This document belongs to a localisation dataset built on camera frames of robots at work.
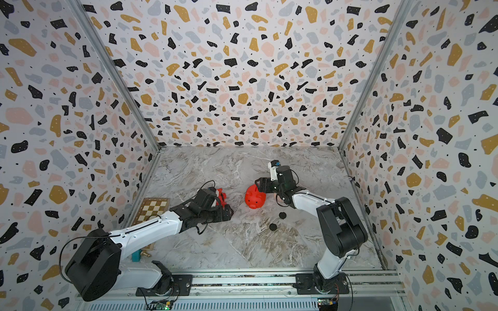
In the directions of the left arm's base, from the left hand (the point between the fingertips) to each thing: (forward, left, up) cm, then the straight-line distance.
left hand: (228, 212), depth 86 cm
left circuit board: (-33, +22, -8) cm, 40 cm away
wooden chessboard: (+5, +39, -5) cm, 39 cm away
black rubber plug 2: (+2, -25, -7) cm, 26 cm away
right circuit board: (-32, -38, -8) cm, 51 cm away
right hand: (+14, -15, +3) cm, 21 cm away
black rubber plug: (-4, -20, -8) cm, 22 cm away
